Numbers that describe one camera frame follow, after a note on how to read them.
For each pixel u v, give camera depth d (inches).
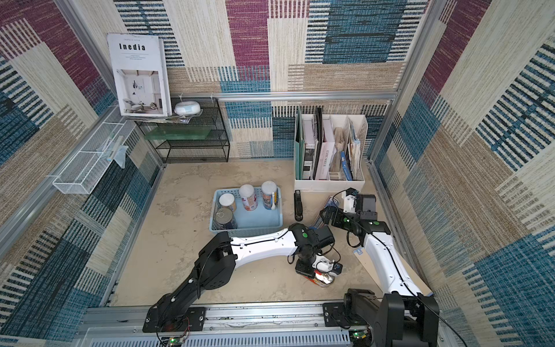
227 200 37.8
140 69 29.9
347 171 39.3
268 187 36.6
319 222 36.1
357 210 26.3
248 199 36.8
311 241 24.7
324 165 39.8
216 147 46.6
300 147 45.6
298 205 38.6
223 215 34.3
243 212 39.1
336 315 28.7
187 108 34.3
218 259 22.6
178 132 37.5
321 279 30.7
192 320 28.8
